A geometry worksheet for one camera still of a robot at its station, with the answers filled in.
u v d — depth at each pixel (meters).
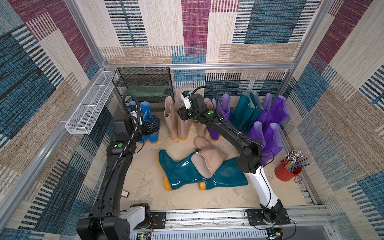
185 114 0.79
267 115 0.88
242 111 0.90
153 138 0.96
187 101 0.71
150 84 1.08
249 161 0.56
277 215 0.64
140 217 0.62
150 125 0.66
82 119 0.91
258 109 0.85
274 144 0.70
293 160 0.74
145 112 0.84
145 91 0.94
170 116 0.84
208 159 0.76
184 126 0.92
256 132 0.76
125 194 0.79
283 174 0.80
